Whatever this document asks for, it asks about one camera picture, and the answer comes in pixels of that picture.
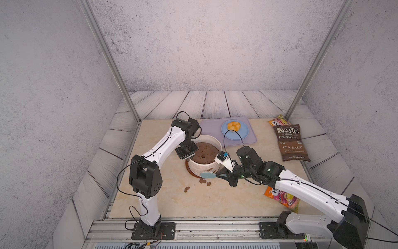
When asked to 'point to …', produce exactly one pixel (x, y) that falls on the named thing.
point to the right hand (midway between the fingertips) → (218, 175)
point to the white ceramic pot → (197, 169)
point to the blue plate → (238, 135)
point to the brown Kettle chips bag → (290, 142)
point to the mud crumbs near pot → (204, 181)
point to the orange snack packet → (280, 121)
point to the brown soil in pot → (207, 153)
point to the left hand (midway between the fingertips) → (195, 158)
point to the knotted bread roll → (233, 125)
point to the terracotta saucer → (189, 170)
